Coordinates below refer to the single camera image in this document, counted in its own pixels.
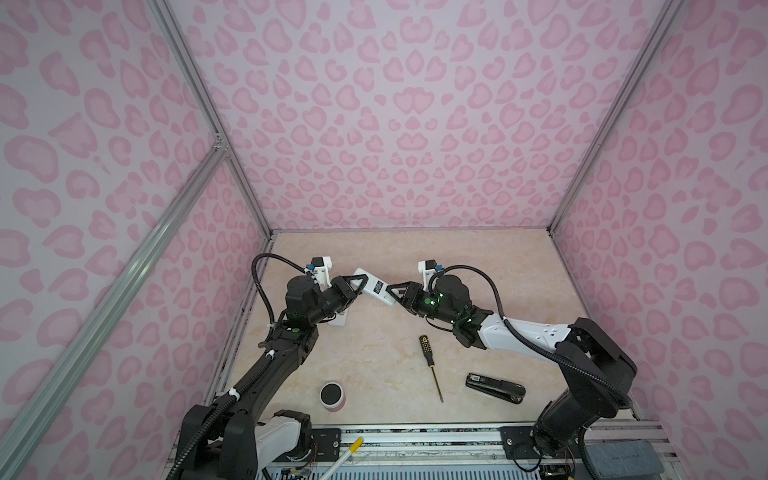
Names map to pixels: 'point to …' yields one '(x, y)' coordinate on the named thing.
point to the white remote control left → (340, 319)
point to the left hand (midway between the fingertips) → (369, 275)
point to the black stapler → (501, 388)
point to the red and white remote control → (375, 287)
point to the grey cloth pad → (615, 459)
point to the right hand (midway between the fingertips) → (389, 290)
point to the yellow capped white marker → (354, 447)
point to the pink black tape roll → (332, 396)
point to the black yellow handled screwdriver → (425, 342)
